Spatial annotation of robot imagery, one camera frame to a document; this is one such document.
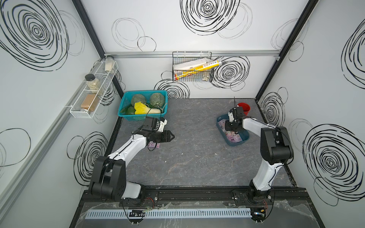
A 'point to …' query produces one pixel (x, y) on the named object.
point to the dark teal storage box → (244, 134)
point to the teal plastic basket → (126, 100)
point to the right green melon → (157, 99)
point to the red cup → (246, 108)
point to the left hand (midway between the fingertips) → (170, 136)
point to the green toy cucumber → (129, 110)
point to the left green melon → (137, 98)
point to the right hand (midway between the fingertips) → (228, 126)
